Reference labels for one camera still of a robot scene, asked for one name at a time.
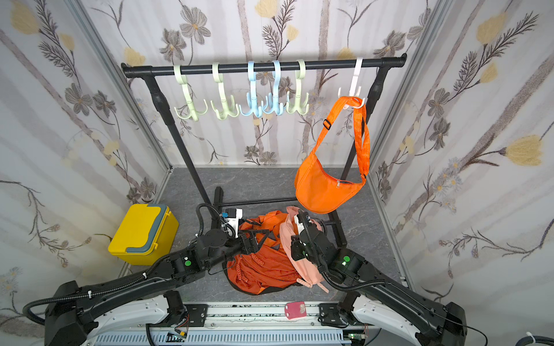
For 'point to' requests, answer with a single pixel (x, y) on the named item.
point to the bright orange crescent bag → (316, 191)
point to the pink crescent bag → (306, 271)
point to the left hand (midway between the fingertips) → (266, 234)
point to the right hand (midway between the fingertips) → (293, 238)
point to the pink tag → (295, 310)
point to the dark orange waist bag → (268, 221)
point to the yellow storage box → (146, 235)
